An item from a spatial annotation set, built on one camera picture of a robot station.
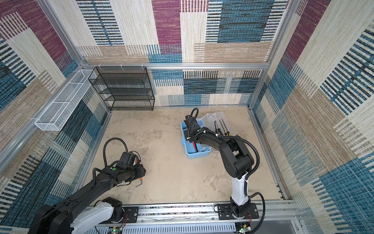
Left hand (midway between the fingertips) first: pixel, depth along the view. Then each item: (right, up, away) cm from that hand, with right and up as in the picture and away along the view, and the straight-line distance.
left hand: (143, 169), depth 85 cm
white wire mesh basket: (-38, +30, -14) cm, 50 cm away
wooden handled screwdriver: (+44, +22, +8) cm, 50 cm away
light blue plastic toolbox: (+45, +27, +11) cm, 53 cm away
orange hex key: (-1, -5, -1) cm, 6 cm away
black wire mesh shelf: (-22, +53, +25) cm, 62 cm away
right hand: (+28, +20, +12) cm, 37 cm away
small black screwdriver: (+51, +21, +6) cm, 55 cm away
